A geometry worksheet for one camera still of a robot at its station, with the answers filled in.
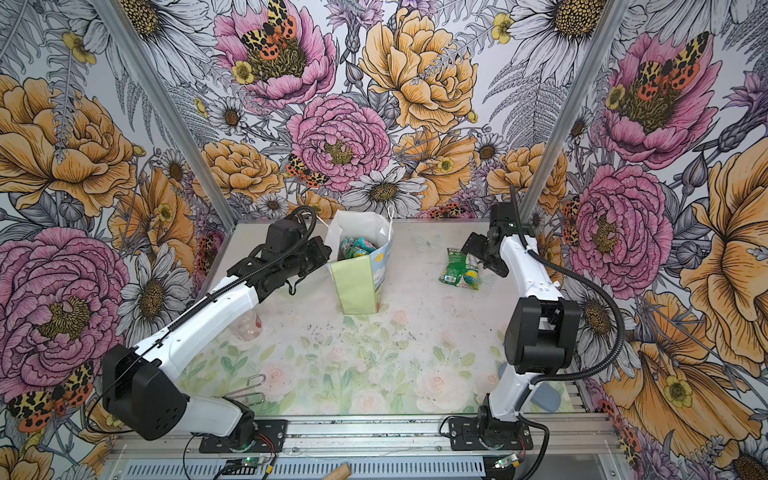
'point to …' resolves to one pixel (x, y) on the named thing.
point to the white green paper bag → (359, 279)
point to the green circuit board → (251, 461)
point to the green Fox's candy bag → (462, 269)
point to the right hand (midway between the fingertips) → (477, 264)
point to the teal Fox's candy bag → (364, 245)
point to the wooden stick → (342, 472)
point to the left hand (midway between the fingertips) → (332, 257)
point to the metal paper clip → (227, 395)
